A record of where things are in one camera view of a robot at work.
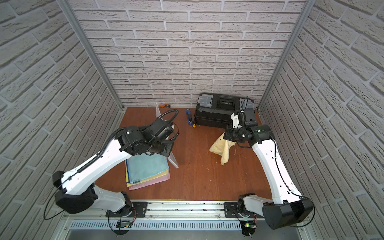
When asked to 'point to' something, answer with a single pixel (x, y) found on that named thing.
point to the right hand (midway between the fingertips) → (227, 134)
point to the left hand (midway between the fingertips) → (173, 146)
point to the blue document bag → (141, 166)
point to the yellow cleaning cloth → (222, 147)
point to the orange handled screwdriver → (165, 105)
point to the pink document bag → (163, 178)
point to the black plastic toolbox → (216, 110)
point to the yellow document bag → (128, 184)
